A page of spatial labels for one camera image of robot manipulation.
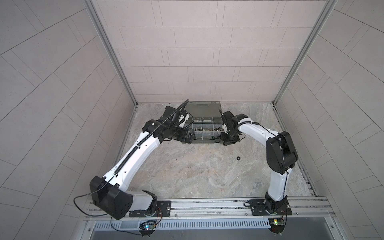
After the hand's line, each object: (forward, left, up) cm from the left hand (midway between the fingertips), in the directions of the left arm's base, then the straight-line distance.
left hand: (191, 133), depth 74 cm
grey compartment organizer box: (+18, -10, -18) cm, 28 cm away
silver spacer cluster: (+15, -3, -20) cm, 25 cm away
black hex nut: (-4, -28, -21) cm, 35 cm away
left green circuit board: (-37, +18, -17) cm, 44 cm away
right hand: (+4, -19, -18) cm, 26 cm away
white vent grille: (-36, +34, -20) cm, 53 cm away
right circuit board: (-36, -40, -21) cm, 58 cm away
